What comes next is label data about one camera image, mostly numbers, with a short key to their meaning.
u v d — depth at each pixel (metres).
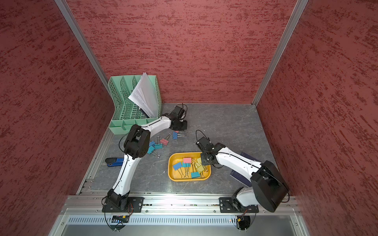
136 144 0.62
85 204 1.36
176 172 0.84
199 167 0.85
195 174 0.85
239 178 0.83
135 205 0.74
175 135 1.00
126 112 1.07
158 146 0.95
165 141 0.97
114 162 0.87
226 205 0.74
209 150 0.67
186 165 0.87
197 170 0.84
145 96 0.95
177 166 0.87
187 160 0.87
